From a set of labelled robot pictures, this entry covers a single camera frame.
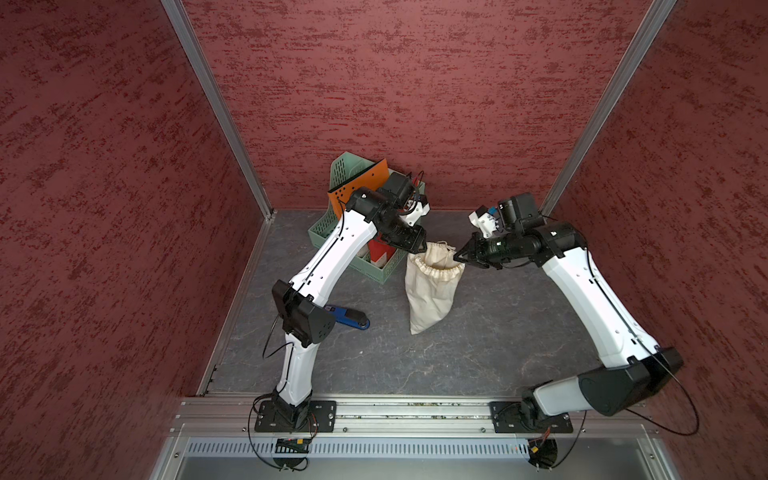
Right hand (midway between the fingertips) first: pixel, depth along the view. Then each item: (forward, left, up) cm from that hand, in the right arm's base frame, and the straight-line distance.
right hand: (455, 263), depth 71 cm
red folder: (+13, +20, -10) cm, 26 cm away
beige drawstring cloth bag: (-3, +6, -2) cm, 7 cm away
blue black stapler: (-2, +30, -25) cm, 39 cm away
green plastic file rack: (+15, +26, -19) cm, 35 cm away
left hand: (+6, +10, -2) cm, 11 cm away
